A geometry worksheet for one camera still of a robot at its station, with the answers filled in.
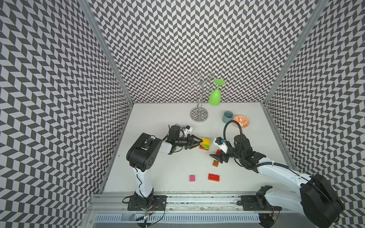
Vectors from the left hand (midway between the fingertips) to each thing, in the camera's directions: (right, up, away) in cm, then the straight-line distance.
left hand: (201, 143), depth 87 cm
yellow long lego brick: (+3, +2, -1) cm, 3 cm away
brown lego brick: (+8, -12, -2) cm, 14 cm away
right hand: (+7, -3, -5) cm, 9 cm away
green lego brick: (+4, -2, +2) cm, 5 cm away
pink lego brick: (-6, -18, -7) cm, 21 cm away
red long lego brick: (0, -3, +4) cm, 5 cm away
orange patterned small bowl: (+32, +13, +16) cm, 38 cm away
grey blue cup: (+21, +17, +17) cm, 32 cm away
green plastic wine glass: (+9, +29, +5) cm, 31 cm away
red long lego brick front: (+7, -18, -7) cm, 21 cm away
